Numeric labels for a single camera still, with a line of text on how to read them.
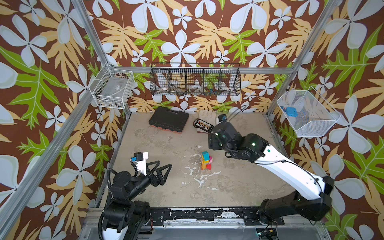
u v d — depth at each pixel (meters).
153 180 0.56
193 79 0.97
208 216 0.75
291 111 0.86
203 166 0.87
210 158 0.80
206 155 0.80
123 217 0.46
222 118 0.59
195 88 0.99
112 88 0.86
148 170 0.65
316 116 0.77
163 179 0.57
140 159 0.56
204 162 0.82
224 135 0.48
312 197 0.40
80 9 0.68
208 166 0.87
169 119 1.12
